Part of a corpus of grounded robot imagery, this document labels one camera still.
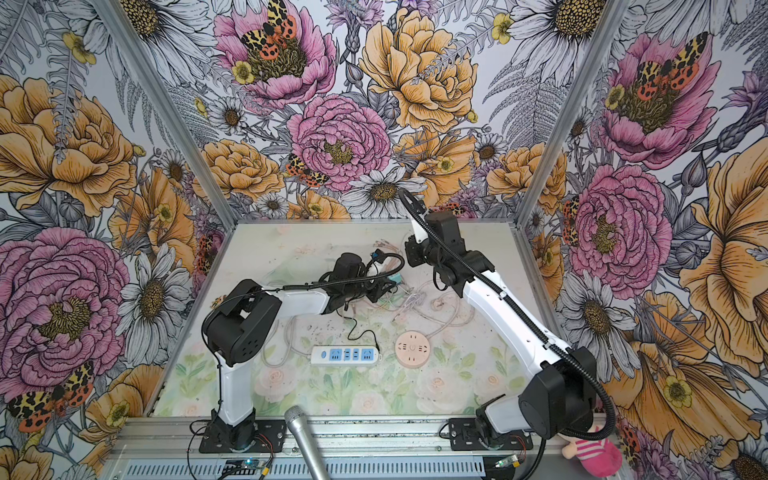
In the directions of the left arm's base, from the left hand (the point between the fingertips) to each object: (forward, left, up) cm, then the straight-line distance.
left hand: (390, 286), depth 96 cm
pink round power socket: (-19, -6, -4) cm, 20 cm away
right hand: (-1, -6, +20) cm, 21 cm away
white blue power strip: (-20, +13, -4) cm, 24 cm away
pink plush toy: (-45, -46, 0) cm, 64 cm away
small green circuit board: (-45, +35, -7) cm, 58 cm away
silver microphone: (-37, +22, -3) cm, 44 cm away
